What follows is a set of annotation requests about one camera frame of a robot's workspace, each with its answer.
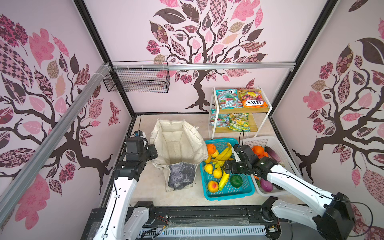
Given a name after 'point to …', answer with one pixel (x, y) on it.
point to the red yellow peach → (213, 186)
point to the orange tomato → (259, 150)
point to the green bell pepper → (236, 181)
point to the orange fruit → (211, 148)
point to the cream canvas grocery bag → (178, 147)
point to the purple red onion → (266, 185)
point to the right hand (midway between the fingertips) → (228, 165)
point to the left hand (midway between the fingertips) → (154, 150)
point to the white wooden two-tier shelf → (259, 113)
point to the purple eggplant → (273, 155)
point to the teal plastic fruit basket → (210, 172)
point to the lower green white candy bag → (222, 120)
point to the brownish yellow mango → (208, 160)
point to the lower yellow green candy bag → (239, 121)
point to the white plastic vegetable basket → (274, 147)
